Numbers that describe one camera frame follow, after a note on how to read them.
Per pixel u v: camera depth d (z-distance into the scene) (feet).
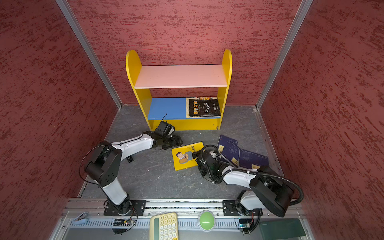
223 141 3.24
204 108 3.22
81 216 2.29
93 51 2.93
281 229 2.24
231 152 3.04
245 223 2.32
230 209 2.43
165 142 2.54
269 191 1.42
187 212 2.42
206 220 2.29
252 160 2.95
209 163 2.18
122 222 2.36
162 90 3.73
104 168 1.55
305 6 2.33
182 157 3.01
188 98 3.40
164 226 2.20
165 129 2.44
